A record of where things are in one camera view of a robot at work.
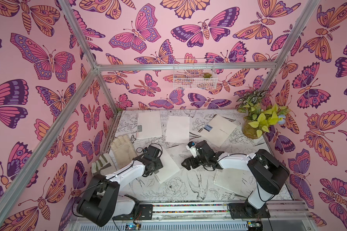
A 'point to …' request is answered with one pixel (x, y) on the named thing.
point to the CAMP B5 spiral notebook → (217, 130)
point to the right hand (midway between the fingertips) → (187, 160)
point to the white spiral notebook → (149, 125)
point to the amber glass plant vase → (249, 131)
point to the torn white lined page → (178, 129)
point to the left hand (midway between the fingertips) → (158, 164)
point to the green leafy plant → (250, 104)
